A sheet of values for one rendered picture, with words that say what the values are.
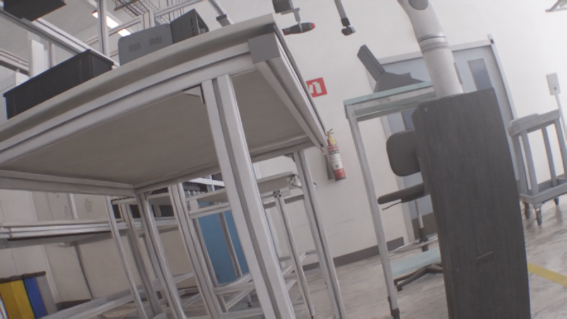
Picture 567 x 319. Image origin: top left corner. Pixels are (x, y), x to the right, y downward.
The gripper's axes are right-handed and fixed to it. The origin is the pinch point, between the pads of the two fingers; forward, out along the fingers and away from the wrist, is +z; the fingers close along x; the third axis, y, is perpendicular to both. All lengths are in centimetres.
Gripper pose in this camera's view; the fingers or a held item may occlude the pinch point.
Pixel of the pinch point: (302, 31)
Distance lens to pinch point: 175.6
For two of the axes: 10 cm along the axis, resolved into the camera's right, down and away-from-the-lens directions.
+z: 2.6, 9.5, 1.5
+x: 0.0, 1.5, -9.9
